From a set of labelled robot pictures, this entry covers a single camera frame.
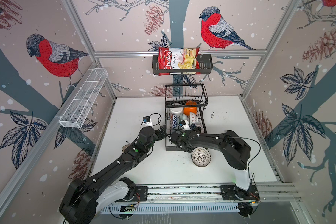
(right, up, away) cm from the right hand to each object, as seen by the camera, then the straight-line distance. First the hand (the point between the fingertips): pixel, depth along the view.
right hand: (198, 132), depth 87 cm
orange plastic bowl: (-6, +14, +16) cm, 22 cm away
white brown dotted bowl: (+1, -15, -3) cm, 15 cm away
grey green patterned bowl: (-2, +9, +5) cm, 10 cm away
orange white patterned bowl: (-16, +7, +5) cm, 18 cm away
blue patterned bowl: (+3, +2, +2) cm, 4 cm away
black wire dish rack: (-8, +18, +15) cm, 25 cm away
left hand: (-24, +5, -7) cm, 26 cm away
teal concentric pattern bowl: (-9, +9, +6) cm, 14 cm away
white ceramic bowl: (-14, +15, +14) cm, 25 cm away
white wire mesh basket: (-67, +14, -15) cm, 70 cm away
